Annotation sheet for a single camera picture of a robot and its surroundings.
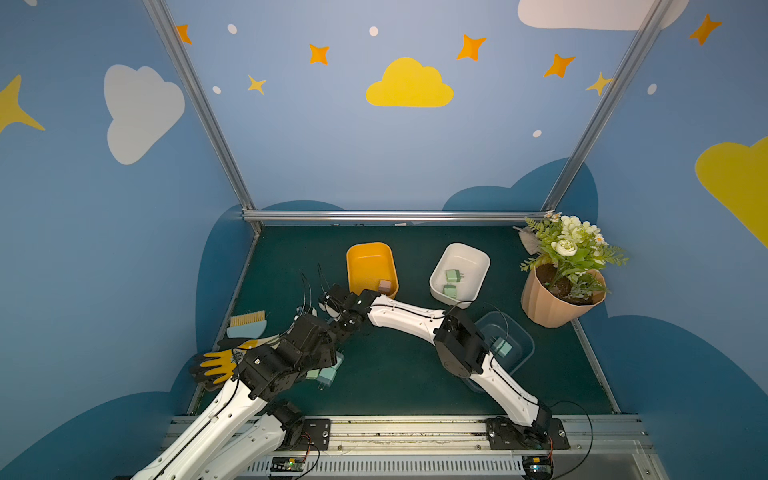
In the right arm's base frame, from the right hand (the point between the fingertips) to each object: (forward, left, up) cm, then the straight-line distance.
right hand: (342, 326), depth 93 cm
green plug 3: (-4, -49, 0) cm, 49 cm away
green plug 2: (+15, -35, 0) cm, 38 cm away
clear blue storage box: (-1, -52, 0) cm, 52 cm away
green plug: (+21, -36, +1) cm, 42 cm away
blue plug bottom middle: (-16, +2, +1) cm, 16 cm away
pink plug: (+15, -13, +1) cm, 20 cm away
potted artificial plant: (+12, -64, +20) cm, 68 cm away
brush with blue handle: (-1, +29, 0) cm, 29 cm away
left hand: (-11, 0, +14) cm, 18 cm away
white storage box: (+29, -45, -1) cm, 53 cm away
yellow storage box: (+26, -6, -1) cm, 27 cm away
